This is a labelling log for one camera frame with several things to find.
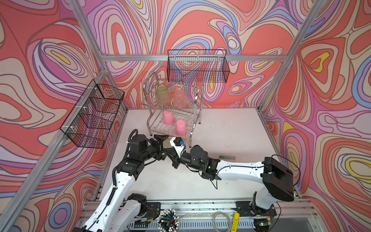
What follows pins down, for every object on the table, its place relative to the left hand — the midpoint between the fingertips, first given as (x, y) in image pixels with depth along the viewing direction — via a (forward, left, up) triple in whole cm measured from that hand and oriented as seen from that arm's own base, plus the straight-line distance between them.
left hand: (171, 140), depth 73 cm
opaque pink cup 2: (+16, -4, -11) cm, 20 cm away
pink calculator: (+1, -34, -23) cm, 41 cm away
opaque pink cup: (+26, +5, -12) cm, 29 cm away
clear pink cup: (+22, -4, +9) cm, 25 cm away
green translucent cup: (-5, +2, +4) cm, 7 cm away
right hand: (-6, +3, -2) cm, 7 cm away
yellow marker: (-33, -31, -22) cm, 50 cm away
